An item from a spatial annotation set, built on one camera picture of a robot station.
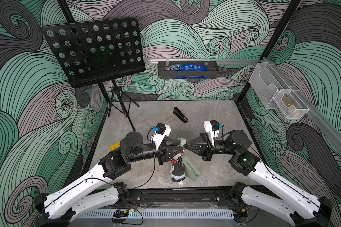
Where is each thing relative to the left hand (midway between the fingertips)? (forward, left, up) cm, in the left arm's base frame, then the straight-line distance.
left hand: (180, 144), depth 54 cm
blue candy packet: (+58, -6, -2) cm, 58 cm away
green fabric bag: (-6, -6, -15) cm, 17 cm away
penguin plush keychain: (-5, 0, -14) cm, 15 cm away
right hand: (+1, -2, -1) cm, 2 cm away
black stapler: (+43, -4, -35) cm, 55 cm away
